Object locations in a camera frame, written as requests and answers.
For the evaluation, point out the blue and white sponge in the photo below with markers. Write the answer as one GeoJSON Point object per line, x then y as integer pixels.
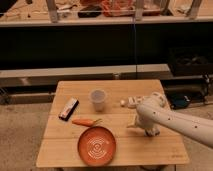
{"type": "Point", "coordinates": [152, 133]}

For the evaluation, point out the white plastic bottle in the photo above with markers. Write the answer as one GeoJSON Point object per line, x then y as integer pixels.
{"type": "Point", "coordinates": [131, 102]}

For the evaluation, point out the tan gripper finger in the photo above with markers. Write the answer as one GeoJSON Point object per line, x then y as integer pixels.
{"type": "Point", "coordinates": [131, 126]}

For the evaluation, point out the orange toy carrot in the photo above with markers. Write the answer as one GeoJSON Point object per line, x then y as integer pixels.
{"type": "Point", "coordinates": [86, 122]}

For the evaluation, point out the black crate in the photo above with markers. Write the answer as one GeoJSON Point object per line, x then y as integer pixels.
{"type": "Point", "coordinates": [188, 61]}

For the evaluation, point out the long wooden shelf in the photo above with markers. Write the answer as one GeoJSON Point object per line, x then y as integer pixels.
{"type": "Point", "coordinates": [51, 76]}

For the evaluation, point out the orange round plate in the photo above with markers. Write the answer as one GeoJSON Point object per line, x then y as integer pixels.
{"type": "Point", "coordinates": [96, 146]}

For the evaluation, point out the translucent plastic cup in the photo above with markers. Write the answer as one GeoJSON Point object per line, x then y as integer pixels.
{"type": "Point", "coordinates": [97, 98]}

